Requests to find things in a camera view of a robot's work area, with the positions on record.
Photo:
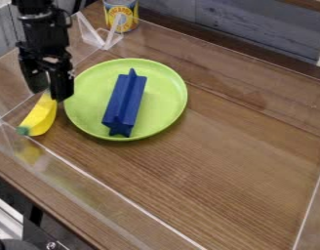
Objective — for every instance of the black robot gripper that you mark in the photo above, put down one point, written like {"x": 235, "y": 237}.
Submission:
{"x": 44, "y": 50}

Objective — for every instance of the yellow toy banana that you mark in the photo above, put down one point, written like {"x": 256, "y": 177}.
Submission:
{"x": 40, "y": 118}

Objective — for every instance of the green round plate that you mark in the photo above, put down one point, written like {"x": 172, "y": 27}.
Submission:
{"x": 163, "y": 102}

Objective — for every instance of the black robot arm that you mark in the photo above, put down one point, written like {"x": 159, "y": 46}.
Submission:
{"x": 32, "y": 5}

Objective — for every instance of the blue star-shaped block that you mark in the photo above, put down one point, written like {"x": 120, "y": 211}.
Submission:
{"x": 124, "y": 103}

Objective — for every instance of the yellow labelled tin can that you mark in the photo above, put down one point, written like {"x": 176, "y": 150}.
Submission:
{"x": 122, "y": 11}

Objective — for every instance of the clear acrylic tray wall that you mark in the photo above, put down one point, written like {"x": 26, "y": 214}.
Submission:
{"x": 225, "y": 181}

